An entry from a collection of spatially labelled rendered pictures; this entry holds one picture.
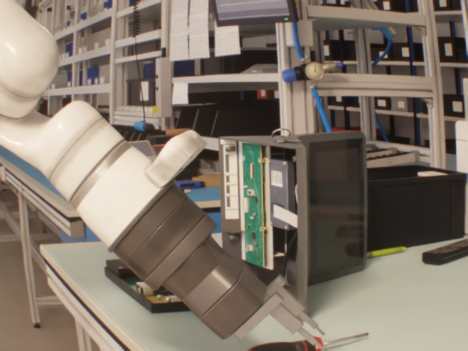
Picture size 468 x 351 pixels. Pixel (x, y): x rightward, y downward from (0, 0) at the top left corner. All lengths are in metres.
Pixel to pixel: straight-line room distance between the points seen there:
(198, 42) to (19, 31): 2.80
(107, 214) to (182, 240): 0.06
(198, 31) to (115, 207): 2.82
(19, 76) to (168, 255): 0.19
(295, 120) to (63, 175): 2.16
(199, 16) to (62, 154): 2.81
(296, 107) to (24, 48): 2.17
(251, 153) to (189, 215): 0.53
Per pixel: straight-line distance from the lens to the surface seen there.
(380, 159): 3.16
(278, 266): 1.35
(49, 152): 0.75
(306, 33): 2.85
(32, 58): 0.75
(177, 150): 0.71
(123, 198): 0.73
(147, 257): 0.74
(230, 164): 1.33
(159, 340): 1.08
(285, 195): 1.21
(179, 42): 3.76
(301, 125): 2.89
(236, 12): 2.64
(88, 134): 0.75
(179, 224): 0.74
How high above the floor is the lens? 1.29
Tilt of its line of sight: 6 degrees down
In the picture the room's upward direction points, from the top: 2 degrees counter-clockwise
